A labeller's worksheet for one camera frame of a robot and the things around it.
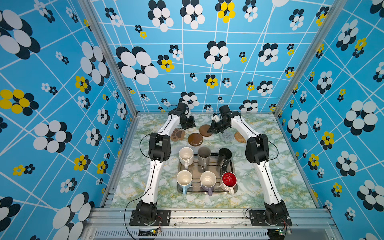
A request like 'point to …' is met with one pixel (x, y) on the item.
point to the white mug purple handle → (208, 180)
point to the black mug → (224, 155)
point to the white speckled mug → (186, 155)
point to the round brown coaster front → (195, 139)
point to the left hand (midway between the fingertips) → (196, 124)
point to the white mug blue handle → (184, 179)
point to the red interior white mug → (229, 182)
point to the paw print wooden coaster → (177, 134)
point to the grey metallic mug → (204, 155)
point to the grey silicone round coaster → (227, 136)
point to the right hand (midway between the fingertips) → (208, 131)
